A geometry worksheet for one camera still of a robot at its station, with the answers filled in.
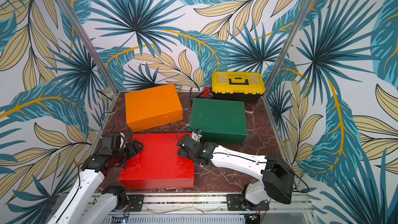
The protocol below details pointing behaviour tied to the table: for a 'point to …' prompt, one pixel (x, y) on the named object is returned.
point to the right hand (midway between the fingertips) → (181, 151)
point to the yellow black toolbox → (238, 86)
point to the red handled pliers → (207, 89)
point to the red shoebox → (158, 165)
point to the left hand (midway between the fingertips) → (139, 151)
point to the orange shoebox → (152, 107)
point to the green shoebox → (221, 121)
